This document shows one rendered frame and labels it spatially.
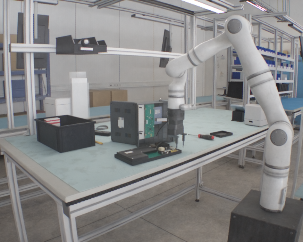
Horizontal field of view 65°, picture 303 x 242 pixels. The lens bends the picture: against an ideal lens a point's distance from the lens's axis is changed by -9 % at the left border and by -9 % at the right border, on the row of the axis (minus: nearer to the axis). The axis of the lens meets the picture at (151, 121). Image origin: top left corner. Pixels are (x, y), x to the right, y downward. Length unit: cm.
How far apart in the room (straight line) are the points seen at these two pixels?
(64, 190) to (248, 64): 74
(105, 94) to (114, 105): 350
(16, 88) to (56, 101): 319
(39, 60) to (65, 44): 146
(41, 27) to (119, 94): 254
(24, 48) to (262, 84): 120
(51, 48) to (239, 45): 106
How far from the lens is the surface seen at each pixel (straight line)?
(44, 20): 294
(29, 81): 158
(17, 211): 168
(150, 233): 236
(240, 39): 97
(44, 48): 159
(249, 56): 96
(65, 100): 152
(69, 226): 97
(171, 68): 109
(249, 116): 186
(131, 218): 228
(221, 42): 107
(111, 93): 487
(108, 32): 615
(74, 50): 140
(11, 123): 229
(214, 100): 403
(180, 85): 111
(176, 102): 111
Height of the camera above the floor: 134
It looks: 10 degrees down
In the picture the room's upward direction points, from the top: straight up
